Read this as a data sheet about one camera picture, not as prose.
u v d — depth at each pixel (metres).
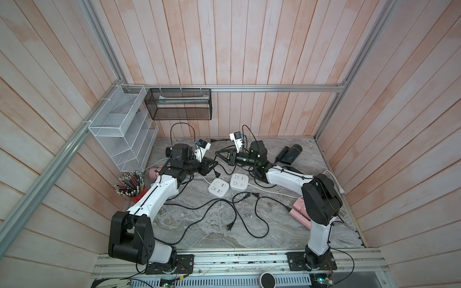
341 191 0.99
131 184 0.82
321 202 0.50
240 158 0.75
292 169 1.02
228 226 0.83
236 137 0.75
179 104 1.03
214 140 1.19
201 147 0.72
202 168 0.73
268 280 0.66
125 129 0.71
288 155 1.06
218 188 0.93
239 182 0.96
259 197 0.93
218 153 0.78
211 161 0.74
